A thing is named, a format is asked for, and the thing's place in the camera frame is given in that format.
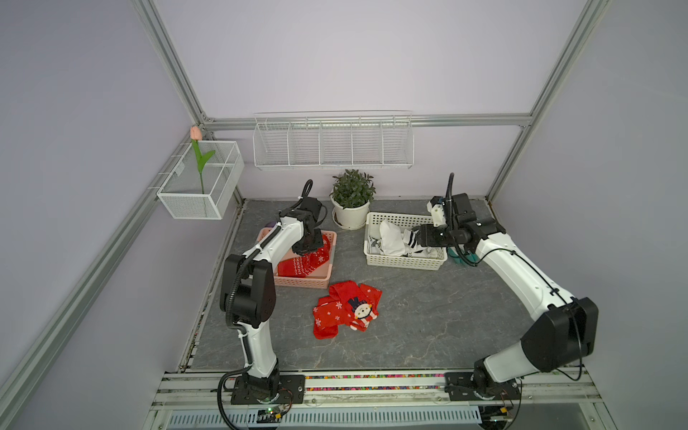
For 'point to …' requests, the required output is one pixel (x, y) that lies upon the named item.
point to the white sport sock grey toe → (419, 252)
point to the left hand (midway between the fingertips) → (313, 248)
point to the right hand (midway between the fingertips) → (423, 234)
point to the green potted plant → (352, 188)
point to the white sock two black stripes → (391, 239)
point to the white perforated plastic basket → (425, 257)
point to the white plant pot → (350, 219)
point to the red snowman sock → (364, 306)
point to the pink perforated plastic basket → (318, 278)
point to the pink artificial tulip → (201, 159)
